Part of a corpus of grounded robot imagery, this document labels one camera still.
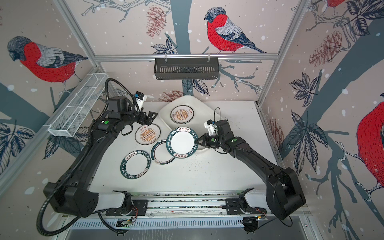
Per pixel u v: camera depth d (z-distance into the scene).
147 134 1.02
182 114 1.11
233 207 0.73
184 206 0.76
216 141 0.69
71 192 0.38
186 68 1.06
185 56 0.97
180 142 0.80
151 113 0.69
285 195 0.41
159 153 0.93
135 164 0.88
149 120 0.69
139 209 0.73
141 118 0.67
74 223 0.42
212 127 0.76
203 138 0.76
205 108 1.10
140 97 0.65
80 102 0.80
